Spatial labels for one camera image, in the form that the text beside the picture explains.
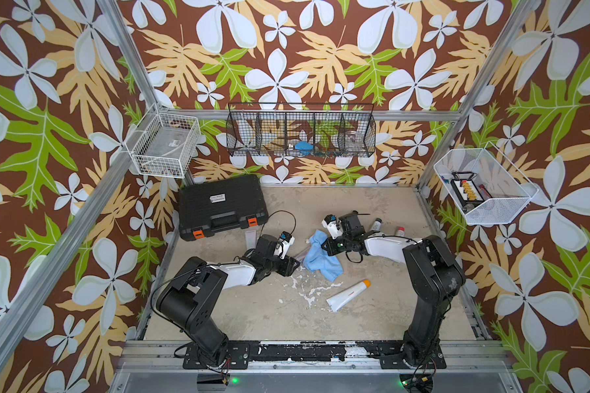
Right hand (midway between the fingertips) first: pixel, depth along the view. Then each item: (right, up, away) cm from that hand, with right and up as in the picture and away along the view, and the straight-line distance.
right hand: (321, 244), depth 97 cm
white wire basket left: (-57, +37, -11) cm, 69 cm away
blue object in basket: (-7, +39, -2) cm, 39 cm away
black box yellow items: (+48, +21, -15) cm, 54 cm away
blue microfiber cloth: (-2, -5, -7) cm, 8 cm away
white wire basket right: (+55, +21, -15) cm, 61 cm away
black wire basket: (-8, +47, +1) cm, 48 cm away
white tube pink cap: (+34, +5, +4) cm, 35 cm away
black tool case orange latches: (-49, +15, +7) cm, 51 cm away
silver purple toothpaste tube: (-8, -4, -3) cm, 10 cm away
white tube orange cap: (+4, -19, -13) cm, 23 cm away
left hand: (-11, -4, -5) cm, 12 cm away
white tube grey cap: (+25, +7, +7) cm, 27 cm away
